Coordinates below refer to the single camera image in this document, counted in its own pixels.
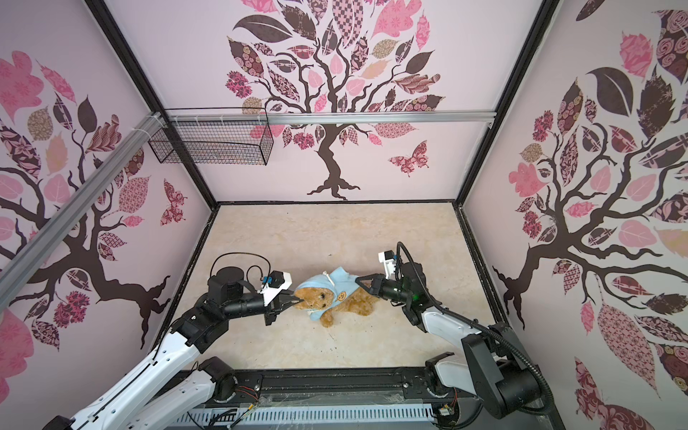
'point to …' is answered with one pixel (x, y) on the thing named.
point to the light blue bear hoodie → (339, 283)
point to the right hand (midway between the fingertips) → (359, 278)
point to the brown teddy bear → (322, 300)
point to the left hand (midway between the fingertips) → (300, 299)
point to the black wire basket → (213, 143)
